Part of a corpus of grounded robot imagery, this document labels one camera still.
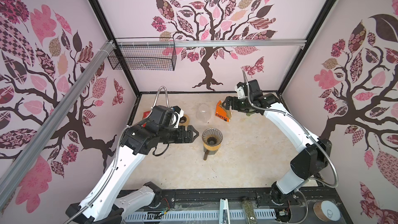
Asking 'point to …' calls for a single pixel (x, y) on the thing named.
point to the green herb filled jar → (249, 211)
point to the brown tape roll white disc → (326, 211)
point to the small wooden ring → (186, 122)
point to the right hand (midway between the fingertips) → (229, 103)
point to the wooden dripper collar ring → (212, 148)
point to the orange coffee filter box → (220, 112)
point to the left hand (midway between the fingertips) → (189, 138)
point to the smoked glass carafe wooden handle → (206, 154)
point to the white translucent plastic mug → (203, 113)
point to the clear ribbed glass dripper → (212, 137)
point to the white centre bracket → (224, 216)
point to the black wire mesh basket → (143, 53)
